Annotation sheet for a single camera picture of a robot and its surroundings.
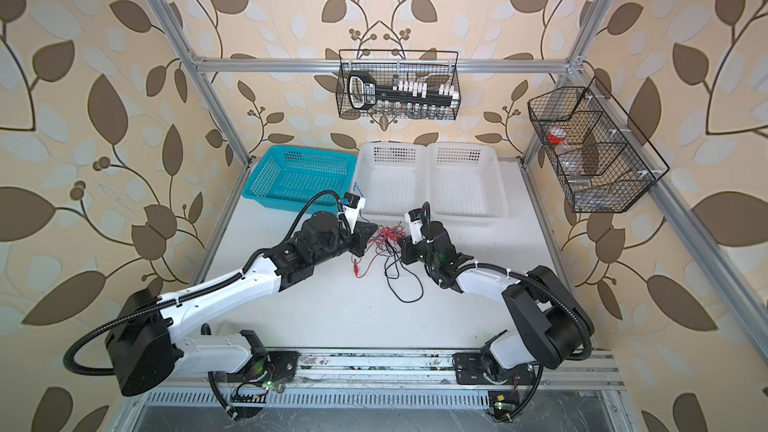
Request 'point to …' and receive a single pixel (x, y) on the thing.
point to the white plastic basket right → (466, 182)
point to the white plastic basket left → (392, 178)
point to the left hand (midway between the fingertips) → (378, 223)
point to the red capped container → (556, 135)
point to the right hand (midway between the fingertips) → (400, 242)
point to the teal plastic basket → (289, 176)
